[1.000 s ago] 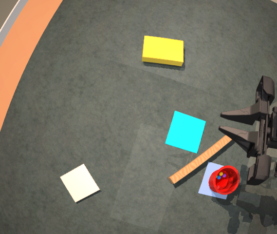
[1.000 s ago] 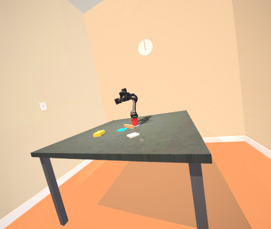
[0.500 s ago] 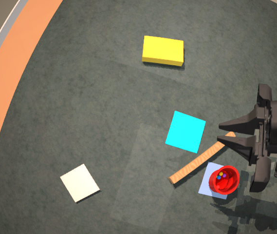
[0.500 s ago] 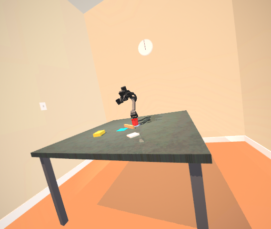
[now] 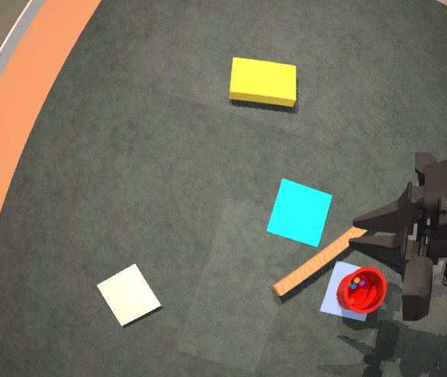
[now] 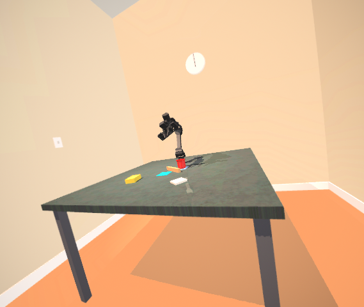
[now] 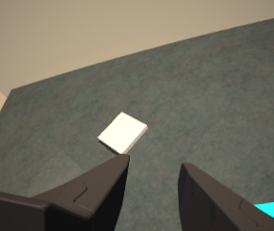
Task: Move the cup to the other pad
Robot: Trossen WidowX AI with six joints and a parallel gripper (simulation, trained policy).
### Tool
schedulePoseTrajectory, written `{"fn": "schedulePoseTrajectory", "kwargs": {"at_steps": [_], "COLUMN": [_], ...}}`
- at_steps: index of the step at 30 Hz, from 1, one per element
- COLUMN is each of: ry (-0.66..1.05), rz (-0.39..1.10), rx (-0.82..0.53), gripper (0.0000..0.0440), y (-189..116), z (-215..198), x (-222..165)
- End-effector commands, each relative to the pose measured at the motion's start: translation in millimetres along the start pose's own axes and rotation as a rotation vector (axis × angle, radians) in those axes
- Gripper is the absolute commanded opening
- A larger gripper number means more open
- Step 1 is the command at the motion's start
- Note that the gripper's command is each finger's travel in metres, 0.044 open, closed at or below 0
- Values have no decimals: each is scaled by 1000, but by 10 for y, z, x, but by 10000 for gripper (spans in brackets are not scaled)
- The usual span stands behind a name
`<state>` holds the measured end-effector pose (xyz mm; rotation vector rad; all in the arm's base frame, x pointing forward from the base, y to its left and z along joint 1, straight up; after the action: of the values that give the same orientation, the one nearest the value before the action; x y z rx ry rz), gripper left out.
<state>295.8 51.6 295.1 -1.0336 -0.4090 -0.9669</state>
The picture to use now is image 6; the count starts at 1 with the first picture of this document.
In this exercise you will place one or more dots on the orange flat bar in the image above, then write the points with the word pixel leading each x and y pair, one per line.
pixel 169 168

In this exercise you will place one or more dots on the red cup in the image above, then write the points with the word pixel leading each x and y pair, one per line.
pixel 181 163

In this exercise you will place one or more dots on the white flat rectangular card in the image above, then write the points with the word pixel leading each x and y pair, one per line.
pixel 178 181

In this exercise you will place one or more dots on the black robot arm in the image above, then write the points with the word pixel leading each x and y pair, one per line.
pixel 167 120

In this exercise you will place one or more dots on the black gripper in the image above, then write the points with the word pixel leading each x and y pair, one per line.
pixel 167 131

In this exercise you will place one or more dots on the yellow rectangular block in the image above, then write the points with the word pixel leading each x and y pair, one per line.
pixel 132 179

